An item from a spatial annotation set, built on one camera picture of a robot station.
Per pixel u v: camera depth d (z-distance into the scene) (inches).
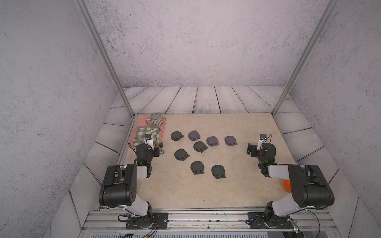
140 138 41.0
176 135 42.5
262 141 31.7
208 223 28.6
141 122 46.3
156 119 42.7
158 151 33.4
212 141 41.0
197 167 36.0
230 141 41.5
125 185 18.0
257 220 28.0
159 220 28.6
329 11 28.1
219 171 35.1
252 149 34.2
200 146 40.0
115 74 38.1
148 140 31.8
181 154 38.6
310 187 18.1
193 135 41.9
